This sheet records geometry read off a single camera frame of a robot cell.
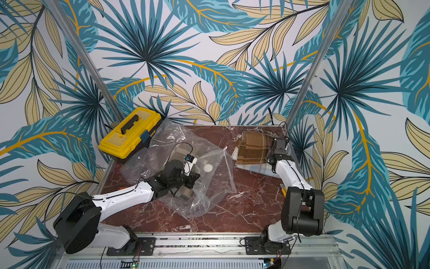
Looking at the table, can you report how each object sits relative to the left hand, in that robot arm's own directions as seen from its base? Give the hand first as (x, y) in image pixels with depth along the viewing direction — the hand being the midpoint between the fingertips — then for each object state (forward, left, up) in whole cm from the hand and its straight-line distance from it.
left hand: (199, 177), depth 83 cm
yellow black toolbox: (+22, +39, +6) cm, 45 cm away
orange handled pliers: (-2, +41, -9) cm, 42 cm away
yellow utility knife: (-2, -45, -10) cm, 46 cm away
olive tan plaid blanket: (-5, +7, -8) cm, 12 cm away
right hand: (+13, -42, +2) cm, 44 cm away
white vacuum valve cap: (+9, -4, -5) cm, 11 cm away
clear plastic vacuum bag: (+30, +22, -10) cm, 39 cm away
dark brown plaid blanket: (+24, -31, -4) cm, 40 cm away
